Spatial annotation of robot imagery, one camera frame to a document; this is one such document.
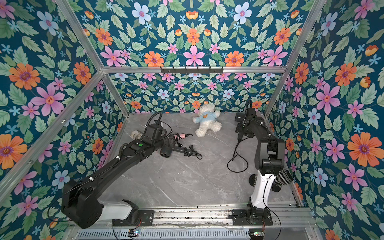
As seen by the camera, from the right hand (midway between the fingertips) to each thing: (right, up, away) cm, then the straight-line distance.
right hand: (246, 130), depth 99 cm
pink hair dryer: (-45, -4, +3) cm, 45 cm away
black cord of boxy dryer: (-9, -16, -6) cm, 20 cm away
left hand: (-49, -4, -15) cm, 52 cm away
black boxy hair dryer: (+1, +10, +19) cm, 22 cm away
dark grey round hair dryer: (-52, -13, -6) cm, 54 cm away
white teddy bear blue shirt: (-27, +9, +8) cm, 29 cm away
